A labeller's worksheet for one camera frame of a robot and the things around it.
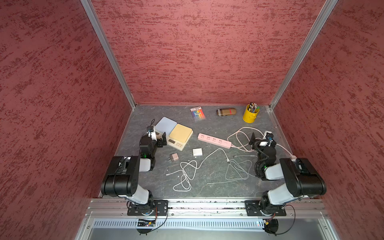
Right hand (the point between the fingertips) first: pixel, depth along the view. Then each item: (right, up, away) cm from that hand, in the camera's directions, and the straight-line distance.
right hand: (260, 135), depth 90 cm
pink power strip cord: (-12, 0, +14) cm, 18 cm away
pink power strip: (-27, -4, +8) cm, 29 cm away
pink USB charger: (-53, -13, 0) cm, 55 cm away
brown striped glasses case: (-16, +16, +25) cm, 34 cm away
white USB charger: (-39, -11, +3) cm, 40 cm away
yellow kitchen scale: (-51, -2, +10) cm, 52 cm away
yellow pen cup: (-1, +16, +11) cm, 19 cm away
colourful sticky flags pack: (-39, +15, +24) cm, 48 cm away
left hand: (-64, 0, +4) cm, 64 cm away
